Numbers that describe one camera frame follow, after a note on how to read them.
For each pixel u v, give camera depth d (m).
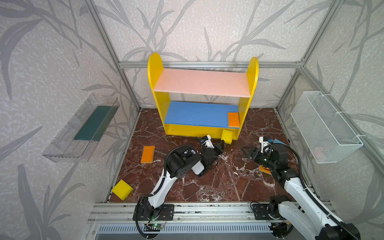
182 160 0.58
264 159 0.70
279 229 0.73
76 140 0.63
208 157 0.75
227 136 0.96
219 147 0.84
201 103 1.23
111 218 0.73
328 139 0.60
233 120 0.93
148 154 0.94
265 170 0.71
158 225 0.70
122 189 0.81
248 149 0.74
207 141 0.89
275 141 0.99
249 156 0.72
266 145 0.73
